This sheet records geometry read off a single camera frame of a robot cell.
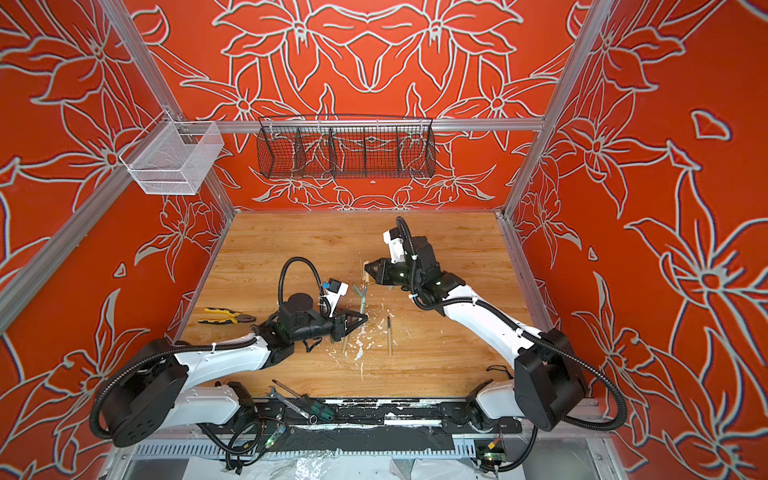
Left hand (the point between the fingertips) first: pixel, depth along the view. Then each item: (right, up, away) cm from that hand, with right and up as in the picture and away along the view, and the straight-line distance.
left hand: (366, 318), depth 76 cm
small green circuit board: (+31, -30, -8) cm, 44 cm away
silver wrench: (-14, -24, -3) cm, 28 cm away
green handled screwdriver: (-13, -22, -3) cm, 26 cm away
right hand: (-1, +13, 0) cm, 13 cm away
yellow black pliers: (-41, -3, +13) cm, 44 cm away
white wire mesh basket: (-62, +47, +16) cm, 79 cm away
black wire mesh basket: (-9, +54, +27) cm, 61 cm away
